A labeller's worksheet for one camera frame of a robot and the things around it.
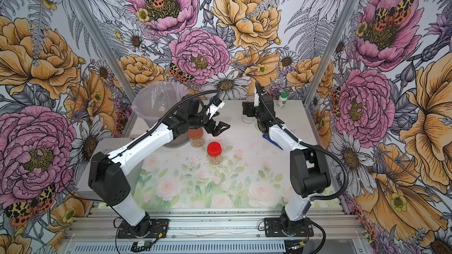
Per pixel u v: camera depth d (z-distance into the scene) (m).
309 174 0.48
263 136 1.02
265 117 0.70
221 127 0.72
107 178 0.43
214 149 0.85
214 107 0.69
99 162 0.45
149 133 0.53
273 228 0.73
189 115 0.63
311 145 0.49
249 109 0.81
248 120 0.94
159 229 0.73
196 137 0.92
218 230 0.75
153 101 0.92
